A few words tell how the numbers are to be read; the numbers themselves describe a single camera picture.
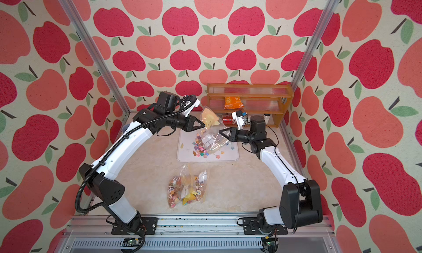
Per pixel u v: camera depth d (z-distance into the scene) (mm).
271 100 1161
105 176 432
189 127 618
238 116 730
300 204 403
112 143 1086
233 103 1014
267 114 1074
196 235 732
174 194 800
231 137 724
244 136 702
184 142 1037
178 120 615
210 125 766
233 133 728
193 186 741
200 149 1003
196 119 650
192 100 646
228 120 709
